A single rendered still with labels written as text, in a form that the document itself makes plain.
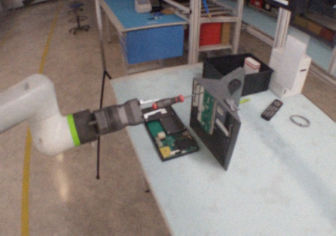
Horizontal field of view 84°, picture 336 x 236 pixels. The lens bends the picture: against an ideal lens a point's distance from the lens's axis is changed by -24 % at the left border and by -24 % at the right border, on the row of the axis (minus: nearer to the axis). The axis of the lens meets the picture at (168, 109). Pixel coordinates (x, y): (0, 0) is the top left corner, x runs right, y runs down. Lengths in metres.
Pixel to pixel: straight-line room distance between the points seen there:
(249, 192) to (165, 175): 0.27
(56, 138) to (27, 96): 0.14
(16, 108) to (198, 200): 0.54
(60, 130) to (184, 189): 0.39
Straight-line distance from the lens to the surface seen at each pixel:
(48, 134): 0.63
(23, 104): 0.57
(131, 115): 0.67
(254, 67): 1.16
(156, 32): 2.24
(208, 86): 0.73
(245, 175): 0.77
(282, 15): 1.29
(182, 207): 0.67
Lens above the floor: 1.60
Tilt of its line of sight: 38 degrees down
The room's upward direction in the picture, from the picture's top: 1 degrees clockwise
